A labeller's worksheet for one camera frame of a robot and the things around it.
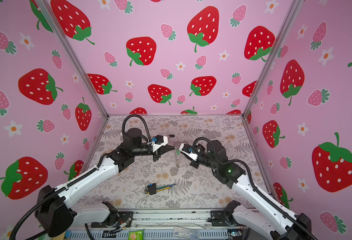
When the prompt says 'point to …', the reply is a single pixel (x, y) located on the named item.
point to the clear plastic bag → (187, 233)
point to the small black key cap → (171, 135)
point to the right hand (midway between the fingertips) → (182, 148)
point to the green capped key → (178, 152)
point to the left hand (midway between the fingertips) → (173, 146)
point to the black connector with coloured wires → (151, 189)
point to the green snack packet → (136, 235)
